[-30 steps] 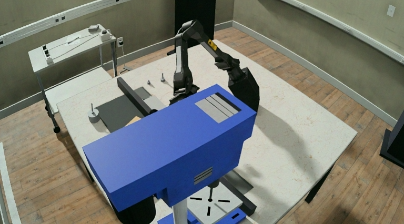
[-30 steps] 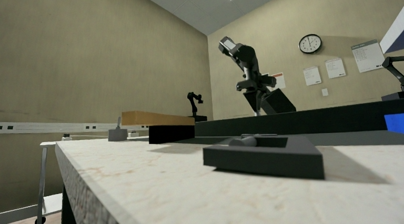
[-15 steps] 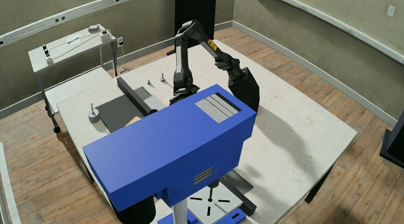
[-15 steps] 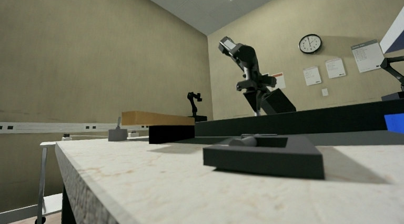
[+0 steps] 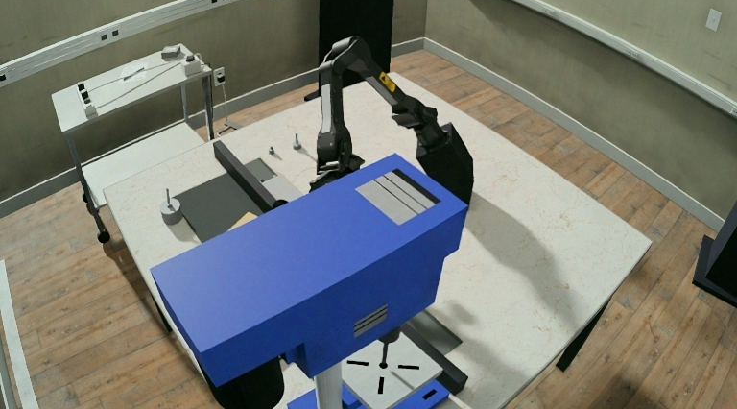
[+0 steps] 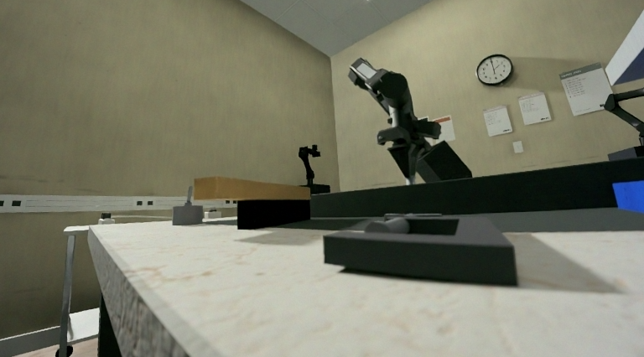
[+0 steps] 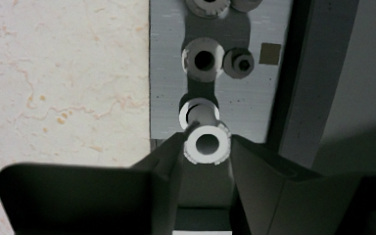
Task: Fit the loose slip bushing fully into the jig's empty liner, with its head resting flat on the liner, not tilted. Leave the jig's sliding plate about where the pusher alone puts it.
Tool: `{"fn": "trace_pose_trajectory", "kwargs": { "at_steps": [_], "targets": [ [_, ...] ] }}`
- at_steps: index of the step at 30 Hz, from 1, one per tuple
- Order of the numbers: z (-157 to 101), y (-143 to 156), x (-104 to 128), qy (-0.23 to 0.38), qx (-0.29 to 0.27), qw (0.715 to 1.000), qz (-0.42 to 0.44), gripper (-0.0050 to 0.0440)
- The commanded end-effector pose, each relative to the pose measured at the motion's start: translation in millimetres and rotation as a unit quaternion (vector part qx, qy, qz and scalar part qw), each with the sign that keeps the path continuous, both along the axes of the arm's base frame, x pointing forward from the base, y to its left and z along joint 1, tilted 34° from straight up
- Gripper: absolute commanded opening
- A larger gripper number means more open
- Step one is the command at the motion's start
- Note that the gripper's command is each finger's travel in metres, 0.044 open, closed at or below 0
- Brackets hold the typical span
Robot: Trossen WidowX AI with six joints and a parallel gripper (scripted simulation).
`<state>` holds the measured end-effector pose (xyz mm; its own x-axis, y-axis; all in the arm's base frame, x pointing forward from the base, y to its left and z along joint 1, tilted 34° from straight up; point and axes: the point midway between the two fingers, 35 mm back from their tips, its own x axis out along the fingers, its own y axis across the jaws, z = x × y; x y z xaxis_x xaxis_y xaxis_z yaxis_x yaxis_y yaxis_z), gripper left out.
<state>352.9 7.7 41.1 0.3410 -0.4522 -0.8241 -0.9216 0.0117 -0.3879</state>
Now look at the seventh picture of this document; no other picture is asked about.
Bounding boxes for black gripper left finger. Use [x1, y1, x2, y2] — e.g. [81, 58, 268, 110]
[0, 132, 184, 235]

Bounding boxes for grey flanged bushing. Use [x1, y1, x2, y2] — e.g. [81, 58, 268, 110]
[183, 105, 233, 165]

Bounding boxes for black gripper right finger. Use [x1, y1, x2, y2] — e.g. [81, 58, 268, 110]
[229, 134, 376, 235]

